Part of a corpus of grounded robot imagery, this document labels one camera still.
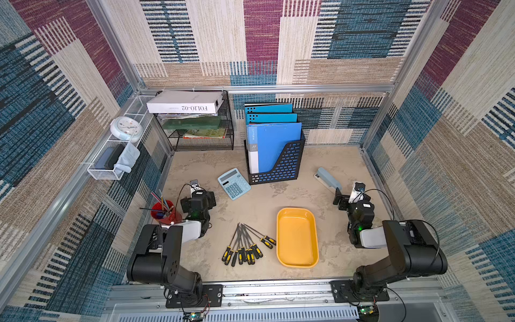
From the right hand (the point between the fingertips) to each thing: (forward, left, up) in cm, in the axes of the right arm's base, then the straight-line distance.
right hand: (350, 187), depth 91 cm
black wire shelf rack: (+28, +70, +10) cm, 76 cm away
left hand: (0, +69, -3) cm, 69 cm away
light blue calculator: (+9, +53, -7) cm, 54 cm away
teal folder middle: (+27, +35, +18) cm, 48 cm away
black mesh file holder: (+12, +26, +1) cm, 29 cm away
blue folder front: (+15, +37, +15) cm, 42 cm away
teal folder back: (+35, +35, +18) cm, 53 cm away
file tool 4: (-25, +49, -10) cm, 56 cm away
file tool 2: (-26, +53, -9) cm, 60 cm away
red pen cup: (-9, +81, -2) cm, 82 cm away
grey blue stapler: (+11, +9, -5) cm, 16 cm away
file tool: (-25, +55, -10) cm, 61 cm away
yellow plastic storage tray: (-20, +25, -10) cm, 34 cm away
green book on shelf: (+31, +71, +13) cm, 79 cm away
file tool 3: (-25, +50, -10) cm, 57 cm away
